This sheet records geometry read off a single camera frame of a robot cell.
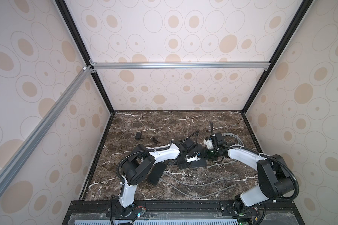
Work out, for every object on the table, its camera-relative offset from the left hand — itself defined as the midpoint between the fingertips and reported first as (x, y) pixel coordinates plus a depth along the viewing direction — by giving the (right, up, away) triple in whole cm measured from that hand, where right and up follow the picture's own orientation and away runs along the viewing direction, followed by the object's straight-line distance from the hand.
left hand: (188, 162), depth 88 cm
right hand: (+8, +4, +2) cm, 9 cm away
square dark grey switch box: (+8, 0, 0) cm, 8 cm away
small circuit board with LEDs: (-26, -20, -17) cm, 37 cm away
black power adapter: (-35, +15, +15) cm, 41 cm away
